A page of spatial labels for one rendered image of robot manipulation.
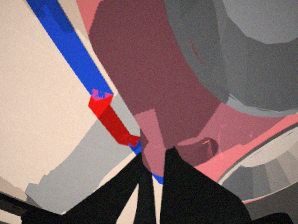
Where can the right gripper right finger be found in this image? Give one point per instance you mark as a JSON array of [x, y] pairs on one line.
[[191, 197]]

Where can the grey steel bowl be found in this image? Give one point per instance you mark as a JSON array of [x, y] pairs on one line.
[[248, 48], [266, 169]]

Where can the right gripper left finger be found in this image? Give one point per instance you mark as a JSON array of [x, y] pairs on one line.
[[105, 205]]

